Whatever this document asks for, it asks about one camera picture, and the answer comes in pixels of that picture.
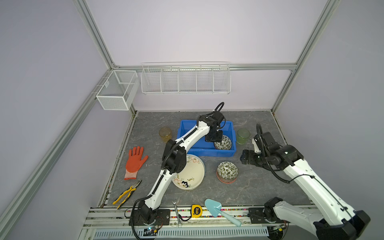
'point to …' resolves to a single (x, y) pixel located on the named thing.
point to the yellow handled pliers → (132, 188)
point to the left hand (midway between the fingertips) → (220, 142)
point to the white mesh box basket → (118, 90)
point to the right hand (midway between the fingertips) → (248, 160)
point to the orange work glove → (134, 162)
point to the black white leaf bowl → (225, 144)
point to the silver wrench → (179, 224)
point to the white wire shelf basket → (186, 78)
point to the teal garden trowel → (215, 209)
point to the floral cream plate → (192, 176)
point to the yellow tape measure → (196, 211)
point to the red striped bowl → (225, 180)
